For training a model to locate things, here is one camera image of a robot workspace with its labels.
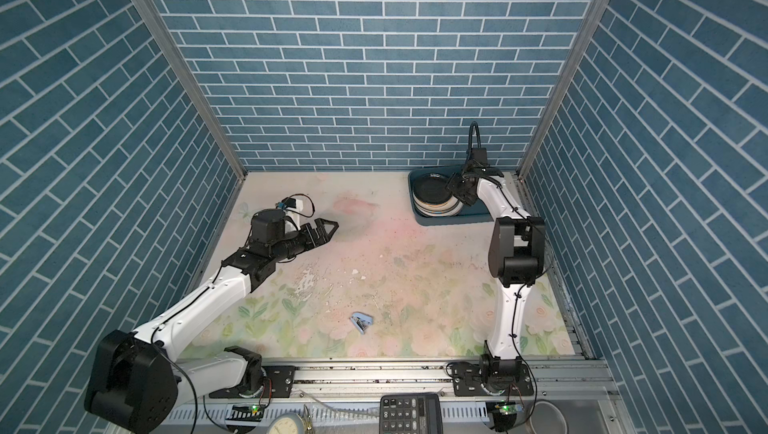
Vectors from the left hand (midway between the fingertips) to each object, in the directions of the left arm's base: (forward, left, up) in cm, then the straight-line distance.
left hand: (329, 228), depth 82 cm
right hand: (+21, -37, -5) cm, 43 cm away
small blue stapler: (-19, -9, -17) cm, 27 cm away
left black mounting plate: (-34, +11, -20) cm, 40 cm away
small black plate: (+26, -33, -12) cm, 44 cm away
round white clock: (-42, +6, -14) cm, 45 cm away
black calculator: (-41, -21, -15) cm, 49 cm away
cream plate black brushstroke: (+18, -34, -14) cm, 40 cm away
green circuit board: (-40, +17, -22) cm, 48 cm away
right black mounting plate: (-34, -36, -17) cm, 53 cm away
